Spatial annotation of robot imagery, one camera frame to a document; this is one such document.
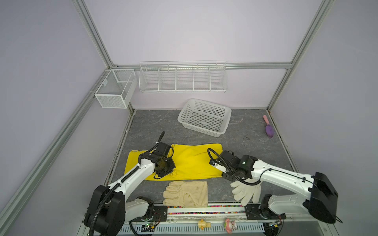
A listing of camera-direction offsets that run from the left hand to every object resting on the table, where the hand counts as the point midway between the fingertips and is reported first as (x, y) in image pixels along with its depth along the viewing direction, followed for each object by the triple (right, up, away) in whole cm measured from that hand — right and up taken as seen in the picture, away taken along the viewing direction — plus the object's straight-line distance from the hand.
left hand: (173, 170), depth 83 cm
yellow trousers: (+10, +3, +8) cm, 13 cm away
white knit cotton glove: (+40, -11, -3) cm, 41 cm away
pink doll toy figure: (+29, -21, -15) cm, 39 cm away
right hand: (+30, +2, -1) cm, 30 cm away
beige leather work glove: (+8, -12, -4) cm, 15 cm away
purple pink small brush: (+66, +22, +22) cm, 73 cm away
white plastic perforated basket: (+21, +31, +33) cm, 50 cm away
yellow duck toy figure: (+15, -20, -16) cm, 30 cm away
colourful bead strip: (+19, -20, -8) cm, 28 cm away
